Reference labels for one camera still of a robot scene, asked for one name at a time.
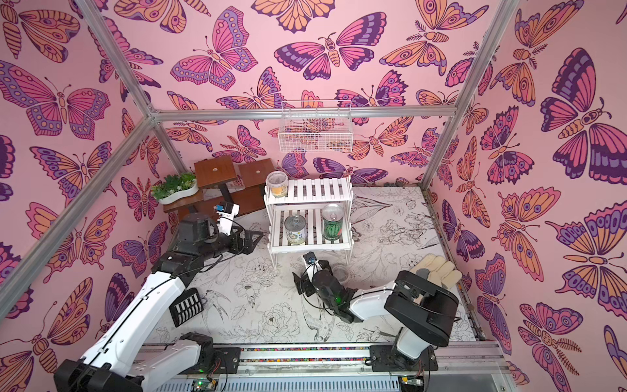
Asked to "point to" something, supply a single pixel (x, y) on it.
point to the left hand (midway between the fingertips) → (253, 228)
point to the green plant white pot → (175, 186)
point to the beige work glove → (442, 273)
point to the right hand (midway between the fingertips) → (299, 270)
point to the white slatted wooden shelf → (315, 216)
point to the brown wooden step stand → (220, 186)
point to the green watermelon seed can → (332, 215)
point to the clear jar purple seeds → (341, 273)
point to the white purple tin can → (295, 225)
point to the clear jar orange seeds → (277, 183)
